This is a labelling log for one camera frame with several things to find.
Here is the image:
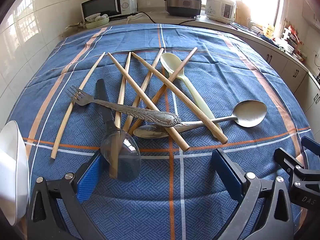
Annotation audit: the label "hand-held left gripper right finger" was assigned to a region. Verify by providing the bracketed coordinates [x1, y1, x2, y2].
[211, 148, 294, 240]

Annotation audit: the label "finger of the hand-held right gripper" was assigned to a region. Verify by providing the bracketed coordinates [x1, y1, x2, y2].
[301, 135, 320, 156]
[274, 147, 305, 178]

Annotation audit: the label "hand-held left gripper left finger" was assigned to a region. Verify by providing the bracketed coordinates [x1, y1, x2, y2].
[26, 152, 108, 240]

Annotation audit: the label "wooden chopstick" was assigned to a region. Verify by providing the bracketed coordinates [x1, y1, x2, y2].
[130, 47, 198, 134]
[131, 52, 228, 145]
[109, 52, 132, 179]
[50, 52, 106, 159]
[107, 52, 190, 152]
[122, 47, 165, 133]

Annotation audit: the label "clear plastic spoon black handle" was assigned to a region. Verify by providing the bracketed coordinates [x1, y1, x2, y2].
[96, 79, 142, 182]

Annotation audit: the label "large metal spoon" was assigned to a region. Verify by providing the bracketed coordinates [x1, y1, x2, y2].
[172, 100, 268, 130]

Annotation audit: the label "blue plaid tablecloth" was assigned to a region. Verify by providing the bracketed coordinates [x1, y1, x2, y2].
[5, 23, 314, 240]

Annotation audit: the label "small metal spoon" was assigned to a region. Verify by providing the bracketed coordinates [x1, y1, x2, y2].
[133, 124, 193, 140]

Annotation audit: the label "white bowl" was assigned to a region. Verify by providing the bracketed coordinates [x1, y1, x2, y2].
[0, 120, 29, 227]

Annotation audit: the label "white kitchen counter cabinets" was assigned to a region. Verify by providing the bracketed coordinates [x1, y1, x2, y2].
[225, 22, 320, 120]

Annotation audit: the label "ornate metal fork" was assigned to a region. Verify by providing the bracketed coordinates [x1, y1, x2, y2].
[65, 85, 181, 127]

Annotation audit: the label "countertop dish rack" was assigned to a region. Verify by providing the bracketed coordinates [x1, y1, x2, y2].
[282, 25, 304, 55]

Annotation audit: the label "blue rag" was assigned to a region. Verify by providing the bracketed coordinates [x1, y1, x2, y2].
[260, 34, 285, 52]

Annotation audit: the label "pale green plastic spoon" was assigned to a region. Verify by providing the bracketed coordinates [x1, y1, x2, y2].
[160, 52, 223, 138]

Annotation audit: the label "wooden cutting board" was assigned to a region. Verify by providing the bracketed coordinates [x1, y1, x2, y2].
[235, 0, 252, 27]

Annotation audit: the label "pale green tray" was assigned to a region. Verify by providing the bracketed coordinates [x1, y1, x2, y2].
[84, 12, 110, 29]

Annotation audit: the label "white rice cooker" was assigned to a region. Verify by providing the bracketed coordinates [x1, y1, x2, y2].
[204, 0, 237, 23]

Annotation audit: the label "black rice cooker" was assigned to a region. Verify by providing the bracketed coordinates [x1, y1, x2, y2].
[164, 0, 202, 18]

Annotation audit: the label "white microwave oven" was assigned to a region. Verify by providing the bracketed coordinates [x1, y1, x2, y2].
[81, 0, 138, 22]

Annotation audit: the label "black power cable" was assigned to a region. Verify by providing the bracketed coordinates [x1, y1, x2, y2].
[126, 11, 200, 26]

